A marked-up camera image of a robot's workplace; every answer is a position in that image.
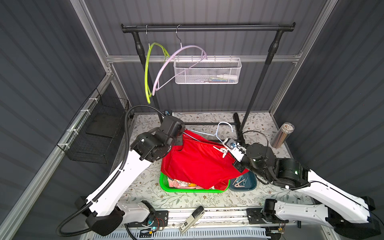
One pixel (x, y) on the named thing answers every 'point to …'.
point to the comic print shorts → (187, 184)
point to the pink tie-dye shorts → (175, 184)
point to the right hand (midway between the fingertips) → (233, 148)
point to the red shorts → (193, 159)
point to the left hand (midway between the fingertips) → (176, 133)
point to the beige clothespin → (237, 185)
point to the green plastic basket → (164, 185)
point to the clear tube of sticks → (285, 131)
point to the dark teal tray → (246, 182)
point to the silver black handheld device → (192, 219)
